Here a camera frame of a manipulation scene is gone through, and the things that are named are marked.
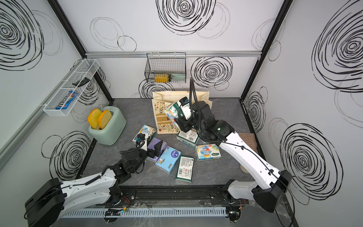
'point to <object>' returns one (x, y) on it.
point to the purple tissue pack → (151, 143)
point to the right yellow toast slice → (104, 118)
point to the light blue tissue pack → (168, 159)
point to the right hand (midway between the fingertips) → (181, 116)
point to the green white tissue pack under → (189, 138)
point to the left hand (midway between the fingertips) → (155, 139)
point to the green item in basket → (178, 77)
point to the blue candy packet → (69, 101)
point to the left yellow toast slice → (93, 117)
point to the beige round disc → (244, 170)
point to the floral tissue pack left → (148, 130)
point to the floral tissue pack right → (207, 152)
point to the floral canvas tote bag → (160, 99)
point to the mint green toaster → (112, 130)
